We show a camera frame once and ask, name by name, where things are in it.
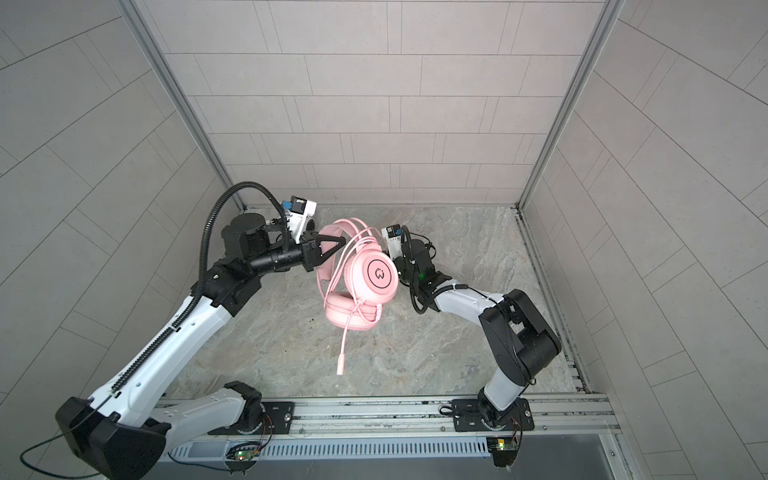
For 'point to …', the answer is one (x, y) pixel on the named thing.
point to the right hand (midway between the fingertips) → (370, 257)
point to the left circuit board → (244, 454)
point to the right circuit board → (504, 449)
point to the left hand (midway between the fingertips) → (347, 242)
